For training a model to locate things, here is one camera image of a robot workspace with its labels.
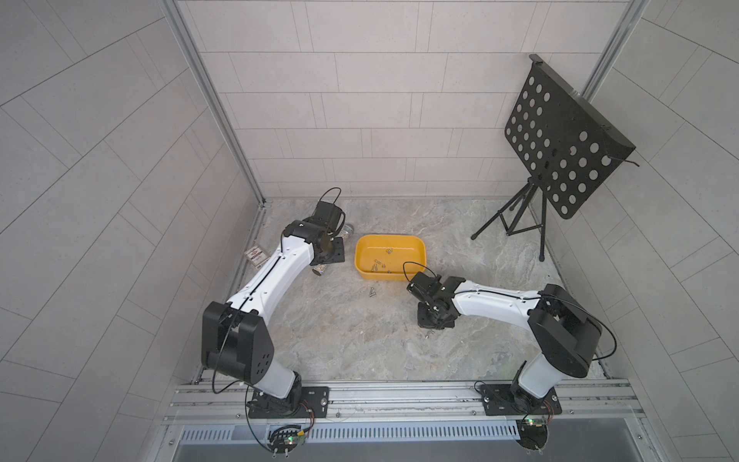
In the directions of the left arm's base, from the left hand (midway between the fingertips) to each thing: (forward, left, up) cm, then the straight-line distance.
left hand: (338, 251), depth 85 cm
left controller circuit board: (-44, +9, -12) cm, 47 cm away
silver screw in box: (+2, -11, -13) cm, 17 cm away
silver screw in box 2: (+9, -16, -12) cm, 22 cm away
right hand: (-17, -26, -15) cm, 34 cm away
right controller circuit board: (-43, -50, -13) cm, 67 cm away
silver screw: (-7, -10, -13) cm, 18 cm away
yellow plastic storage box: (+6, -16, -13) cm, 21 cm away
